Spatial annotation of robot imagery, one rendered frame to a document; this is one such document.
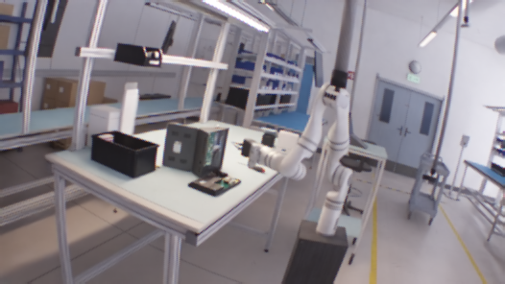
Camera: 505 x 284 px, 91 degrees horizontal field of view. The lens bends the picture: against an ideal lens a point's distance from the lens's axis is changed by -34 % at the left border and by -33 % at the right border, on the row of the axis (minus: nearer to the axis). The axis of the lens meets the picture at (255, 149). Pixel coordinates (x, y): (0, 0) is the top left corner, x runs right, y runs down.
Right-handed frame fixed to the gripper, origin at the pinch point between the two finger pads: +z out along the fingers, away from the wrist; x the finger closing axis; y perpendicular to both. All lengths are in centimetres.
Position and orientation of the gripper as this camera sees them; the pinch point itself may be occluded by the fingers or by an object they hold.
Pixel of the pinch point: (232, 142)
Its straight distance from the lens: 156.7
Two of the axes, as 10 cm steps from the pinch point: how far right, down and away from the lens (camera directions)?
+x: 2.0, -9.6, -2.1
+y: 7.6, 0.1, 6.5
